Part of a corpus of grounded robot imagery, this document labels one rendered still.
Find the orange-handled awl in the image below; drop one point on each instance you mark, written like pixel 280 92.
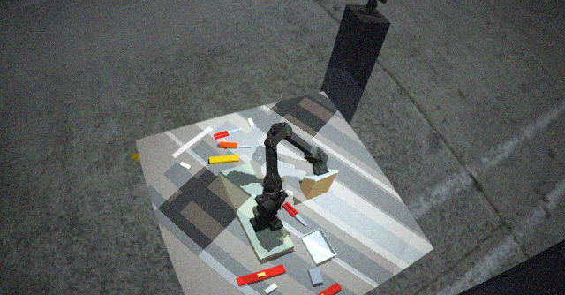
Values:
pixel 230 145

